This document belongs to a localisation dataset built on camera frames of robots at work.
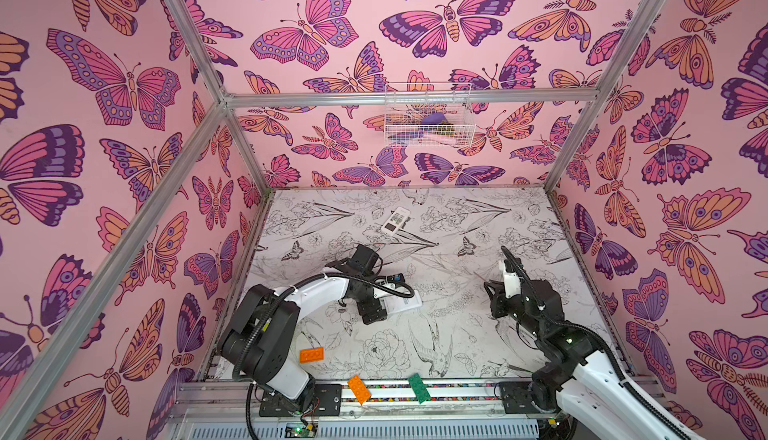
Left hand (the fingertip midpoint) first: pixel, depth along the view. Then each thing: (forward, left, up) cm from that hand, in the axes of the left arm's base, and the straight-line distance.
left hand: (380, 296), depth 89 cm
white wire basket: (+48, -15, +30) cm, 59 cm away
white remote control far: (+30, -5, -2) cm, 30 cm away
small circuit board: (-32, +19, -4) cm, 38 cm away
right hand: (0, -30, +11) cm, 32 cm away
